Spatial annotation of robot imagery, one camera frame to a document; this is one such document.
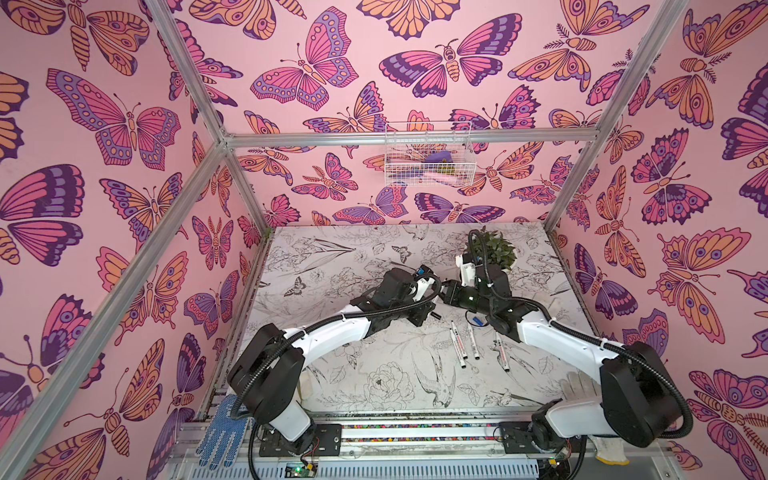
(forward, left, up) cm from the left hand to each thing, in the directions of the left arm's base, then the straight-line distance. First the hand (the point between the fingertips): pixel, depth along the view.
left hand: (436, 302), depth 82 cm
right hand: (+5, +1, +2) cm, 5 cm away
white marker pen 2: (-5, -12, -15) cm, 20 cm away
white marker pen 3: (-8, -20, -15) cm, 26 cm away
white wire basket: (+44, 0, +18) cm, 47 cm away
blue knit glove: (-30, +54, -14) cm, 63 cm away
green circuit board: (-37, +35, -17) cm, 53 cm away
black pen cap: (+4, -1, -14) cm, 15 cm away
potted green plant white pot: (+17, -18, +3) cm, 25 cm away
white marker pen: (-12, -8, -14) cm, 20 cm away
